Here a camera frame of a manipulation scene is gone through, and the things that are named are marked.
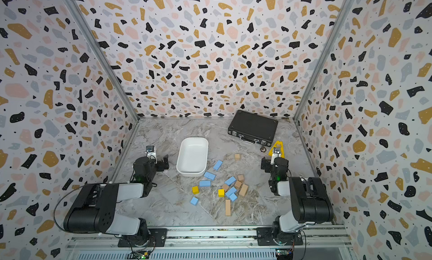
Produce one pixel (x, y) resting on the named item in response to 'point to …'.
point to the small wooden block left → (225, 187)
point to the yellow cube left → (195, 190)
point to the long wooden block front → (228, 207)
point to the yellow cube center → (221, 193)
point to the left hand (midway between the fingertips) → (159, 155)
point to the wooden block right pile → (243, 190)
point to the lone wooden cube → (237, 157)
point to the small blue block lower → (233, 197)
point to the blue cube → (194, 201)
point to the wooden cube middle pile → (238, 184)
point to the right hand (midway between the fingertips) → (275, 157)
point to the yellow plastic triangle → (278, 144)
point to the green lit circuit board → (140, 254)
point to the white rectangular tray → (192, 157)
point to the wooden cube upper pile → (241, 178)
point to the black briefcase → (252, 128)
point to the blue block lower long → (230, 192)
